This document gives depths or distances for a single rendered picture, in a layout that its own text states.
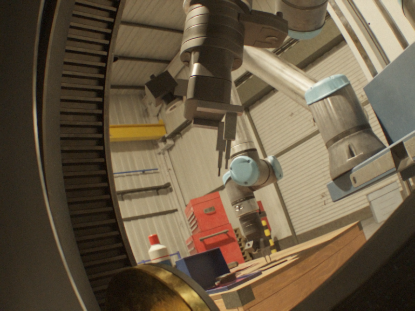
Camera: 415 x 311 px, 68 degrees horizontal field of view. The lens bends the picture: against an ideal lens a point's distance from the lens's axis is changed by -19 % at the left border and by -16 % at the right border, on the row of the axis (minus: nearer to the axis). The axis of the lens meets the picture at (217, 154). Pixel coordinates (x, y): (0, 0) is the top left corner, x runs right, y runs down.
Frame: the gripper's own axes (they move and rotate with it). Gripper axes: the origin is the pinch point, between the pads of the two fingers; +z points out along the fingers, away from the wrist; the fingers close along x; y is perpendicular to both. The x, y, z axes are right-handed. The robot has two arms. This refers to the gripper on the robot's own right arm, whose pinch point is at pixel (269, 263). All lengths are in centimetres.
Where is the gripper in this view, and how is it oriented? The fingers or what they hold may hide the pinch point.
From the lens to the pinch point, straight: 136.1
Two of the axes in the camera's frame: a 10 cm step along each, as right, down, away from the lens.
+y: -6.0, 0.0, -8.0
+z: 3.3, 9.1, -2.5
